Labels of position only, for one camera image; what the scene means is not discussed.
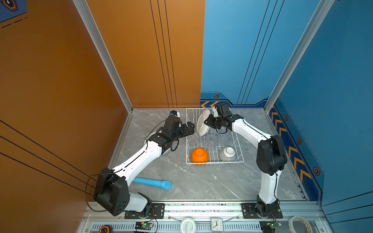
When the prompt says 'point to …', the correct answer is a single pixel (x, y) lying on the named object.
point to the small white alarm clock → (216, 225)
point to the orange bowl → (199, 156)
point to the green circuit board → (143, 225)
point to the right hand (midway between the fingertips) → (203, 122)
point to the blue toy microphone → (166, 185)
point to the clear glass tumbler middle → (210, 140)
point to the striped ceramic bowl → (228, 154)
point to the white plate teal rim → (163, 154)
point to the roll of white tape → (307, 225)
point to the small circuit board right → (269, 226)
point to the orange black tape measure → (105, 229)
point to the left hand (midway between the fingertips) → (189, 125)
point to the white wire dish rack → (224, 138)
